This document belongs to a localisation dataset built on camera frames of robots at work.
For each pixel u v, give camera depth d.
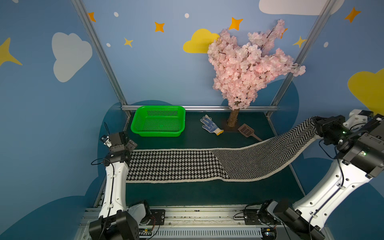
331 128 0.47
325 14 0.71
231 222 0.74
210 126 1.11
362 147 0.35
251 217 0.74
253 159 0.92
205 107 1.17
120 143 0.58
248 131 1.11
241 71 0.71
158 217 0.75
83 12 0.70
